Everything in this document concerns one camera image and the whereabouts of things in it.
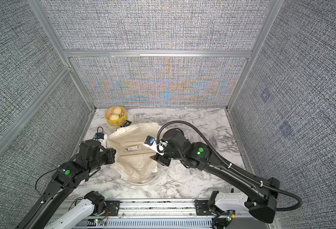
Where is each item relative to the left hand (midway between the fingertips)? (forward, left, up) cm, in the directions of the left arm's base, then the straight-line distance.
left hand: (118, 149), depth 72 cm
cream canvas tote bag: (+4, -3, -20) cm, 20 cm away
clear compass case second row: (+11, -3, -20) cm, 23 cm away
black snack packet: (+33, +5, -21) cm, 39 cm away
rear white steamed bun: (+42, +12, -15) cm, 47 cm away
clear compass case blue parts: (-6, -39, -21) cm, 44 cm away
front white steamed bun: (+36, +13, -16) cm, 41 cm away
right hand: (-3, -19, +7) cm, 20 cm away
